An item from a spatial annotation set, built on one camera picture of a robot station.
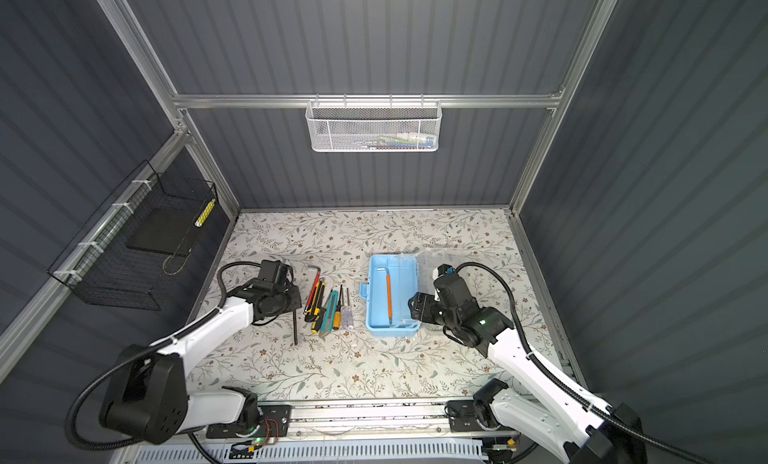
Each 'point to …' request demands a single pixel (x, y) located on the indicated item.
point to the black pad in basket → (167, 230)
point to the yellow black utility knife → (318, 307)
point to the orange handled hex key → (389, 294)
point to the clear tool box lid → (429, 259)
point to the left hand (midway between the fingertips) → (296, 300)
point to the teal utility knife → (327, 323)
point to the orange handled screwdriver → (337, 319)
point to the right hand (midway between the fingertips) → (421, 306)
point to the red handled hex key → (314, 288)
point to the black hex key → (295, 334)
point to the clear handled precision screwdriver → (347, 314)
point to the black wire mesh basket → (98, 266)
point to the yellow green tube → (199, 222)
